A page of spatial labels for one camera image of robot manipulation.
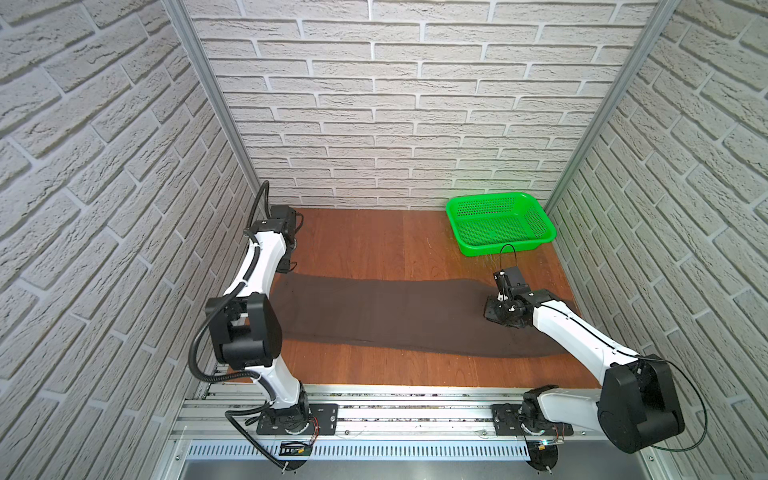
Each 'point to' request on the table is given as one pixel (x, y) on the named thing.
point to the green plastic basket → (484, 225)
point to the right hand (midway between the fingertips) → (491, 310)
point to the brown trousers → (417, 312)
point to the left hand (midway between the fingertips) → (261, 262)
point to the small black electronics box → (295, 448)
